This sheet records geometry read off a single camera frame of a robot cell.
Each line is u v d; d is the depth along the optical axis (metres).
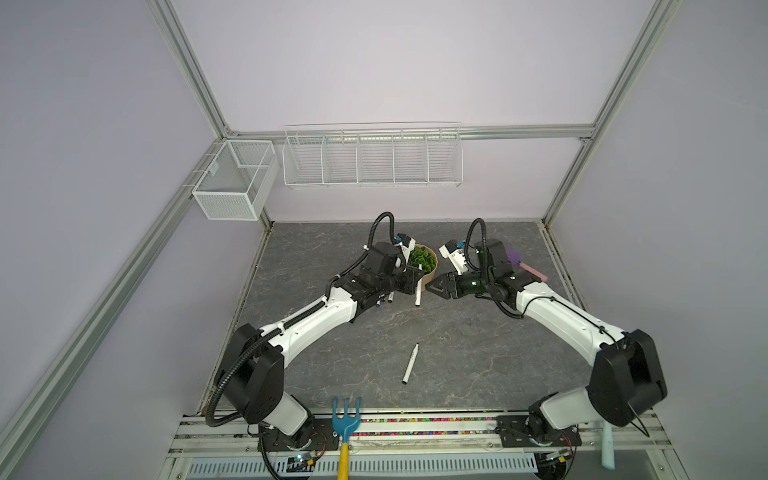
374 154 0.97
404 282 0.72
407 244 0.73
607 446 0.71
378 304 0.97
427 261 0.94
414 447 0.73
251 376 0.43
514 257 1.11
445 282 0.72
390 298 0.99
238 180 1.02
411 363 0.85
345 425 0.74
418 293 0.82
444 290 0.73
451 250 0.75
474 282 0.71
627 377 0.43
